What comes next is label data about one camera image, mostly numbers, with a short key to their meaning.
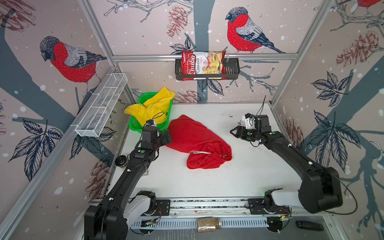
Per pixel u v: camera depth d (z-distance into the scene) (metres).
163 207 0.73
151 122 0.72
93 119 0.72
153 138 0.63
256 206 0.73
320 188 0.41
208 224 0.66
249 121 0.76
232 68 0.95
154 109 1.04
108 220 0.38
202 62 0.88
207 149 0.91
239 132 0.76
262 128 0.66
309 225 0.67
